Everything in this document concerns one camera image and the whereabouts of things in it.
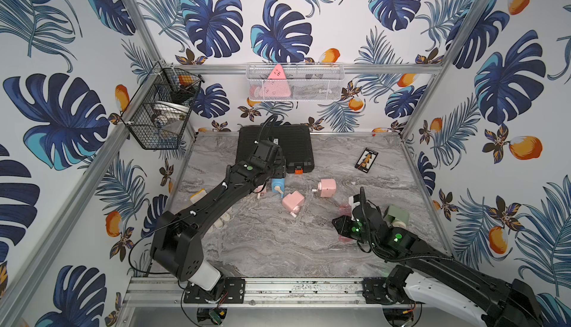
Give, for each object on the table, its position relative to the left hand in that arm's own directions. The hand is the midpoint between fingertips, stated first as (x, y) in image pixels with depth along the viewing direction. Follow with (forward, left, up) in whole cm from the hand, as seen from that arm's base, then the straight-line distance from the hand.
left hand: (276, 161), depth 84 cm
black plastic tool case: (+25, -7, -14) cm, 30 cm away
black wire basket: (+9, +44, +12) cm, 47 cm away
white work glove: (-14, +21, -21) cm, 33 cm away
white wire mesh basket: (+41, -11, +9) cm, 43 cm away
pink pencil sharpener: (-2, -21, -13) cm, 25 cm away
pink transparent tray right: (-20, -27, -20) cm, 40 cm away
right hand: (-18, -22, -10) cm, 30 cm away
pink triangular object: (+28, +2, +15) cm, 32 cm away
